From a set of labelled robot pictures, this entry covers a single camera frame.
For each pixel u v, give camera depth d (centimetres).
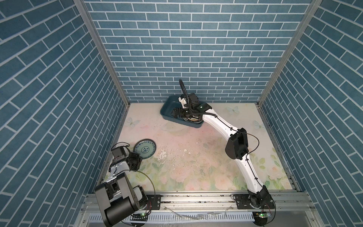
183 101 85
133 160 80
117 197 45
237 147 58
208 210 73
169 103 116
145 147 94
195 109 72
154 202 74
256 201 64
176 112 83
